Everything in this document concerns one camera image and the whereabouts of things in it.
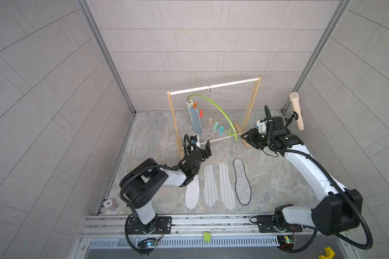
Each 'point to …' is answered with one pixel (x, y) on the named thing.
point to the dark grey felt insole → (242, 188)
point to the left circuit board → (151, 243)
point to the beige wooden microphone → (294, 97)
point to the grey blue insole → (195, 118)
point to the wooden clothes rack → (241, 134)
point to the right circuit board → (287, 242)
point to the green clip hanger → (216, 127)
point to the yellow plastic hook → (329, 253)
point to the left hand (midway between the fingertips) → (206, 139)
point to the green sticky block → (207, 236)
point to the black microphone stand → (296, 116)
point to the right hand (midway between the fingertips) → (241, 136)
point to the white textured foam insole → (192, 192)
